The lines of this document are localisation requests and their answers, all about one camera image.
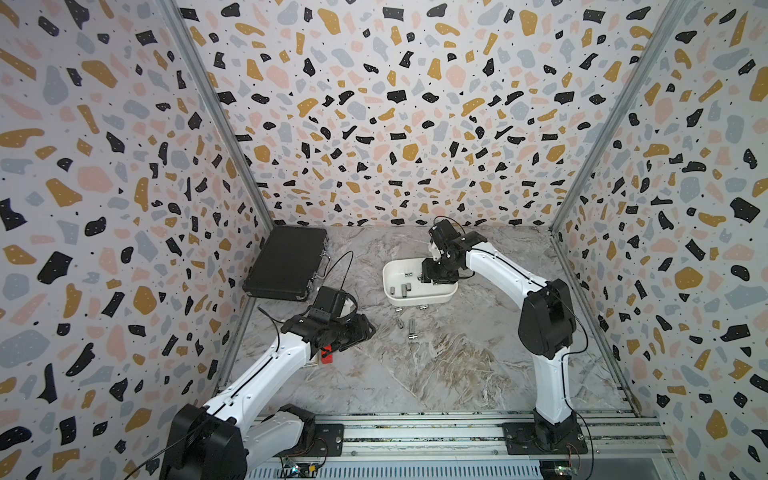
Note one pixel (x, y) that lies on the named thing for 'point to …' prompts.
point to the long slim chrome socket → (412, 326)
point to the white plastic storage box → (418, 293)
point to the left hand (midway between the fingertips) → (373, 331)
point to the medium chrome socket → (400, 323)
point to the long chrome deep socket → (404, 290)
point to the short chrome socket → (392, 290)
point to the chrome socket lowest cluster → (412, 336)
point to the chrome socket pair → (423, 307)
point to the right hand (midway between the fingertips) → (426, 279)
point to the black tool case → (290, 259)
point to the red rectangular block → (328, 358)
